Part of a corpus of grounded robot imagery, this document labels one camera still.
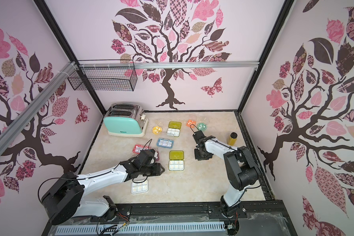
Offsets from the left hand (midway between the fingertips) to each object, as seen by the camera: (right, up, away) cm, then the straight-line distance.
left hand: (162, 173), depth 84 cm
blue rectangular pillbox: (0, +16, +17) cm, 23 cm away
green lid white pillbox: (+8, +4, +8) cm, 12 cm away
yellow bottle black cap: (+45, +19, +10) cm, 50 cm away
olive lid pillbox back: (+6, +26, +25) cm, 37 cm away
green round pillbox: (+27, +27, +26) cm, 47 cm away
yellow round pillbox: (-7, +25, +23) cm, 34 cm away
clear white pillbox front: (-13, -7, -3) cm, 15 cm away
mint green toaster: (-26, +32, +12) cm, 43 cm away
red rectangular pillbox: (-19, +12, +14) cm, 26 cm away
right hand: (+25, +8, +10) cm, 28 cm away
